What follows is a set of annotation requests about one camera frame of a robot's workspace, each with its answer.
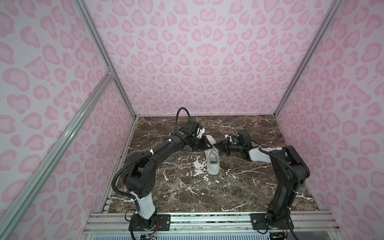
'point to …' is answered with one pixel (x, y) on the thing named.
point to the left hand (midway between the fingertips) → (213, 145)
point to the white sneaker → (213, 163)
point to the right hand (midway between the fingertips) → (215, 143)
